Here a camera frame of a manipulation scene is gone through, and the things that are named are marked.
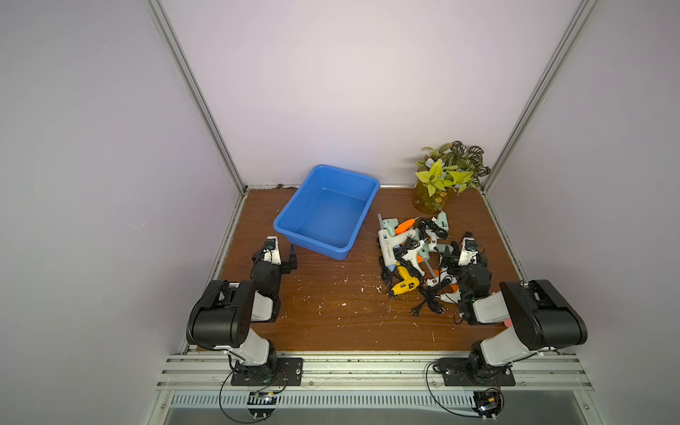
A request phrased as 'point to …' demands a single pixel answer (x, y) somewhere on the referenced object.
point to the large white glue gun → (388, 243)
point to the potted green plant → (452, 166)
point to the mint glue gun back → (442, 220)
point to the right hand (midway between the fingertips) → (465, 244)
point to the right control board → (488, 403)
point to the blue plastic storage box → (327, 211)
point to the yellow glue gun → (408, 282)
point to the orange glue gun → (405, 226)
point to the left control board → (261, 404)
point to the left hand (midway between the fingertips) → (282, 244)
